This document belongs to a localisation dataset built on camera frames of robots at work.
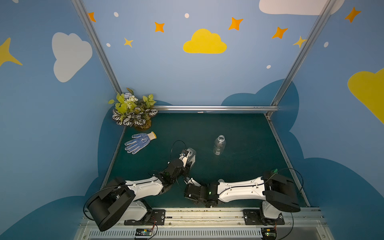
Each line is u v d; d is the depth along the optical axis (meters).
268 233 0.73
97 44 0.81
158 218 0.75
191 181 0.72
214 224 0.73
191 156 0.86
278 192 0.44
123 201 0.43
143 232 0.72
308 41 0.81
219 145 0.92
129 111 0.89
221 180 0.86
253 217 0.74
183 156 0.75
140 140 1.04
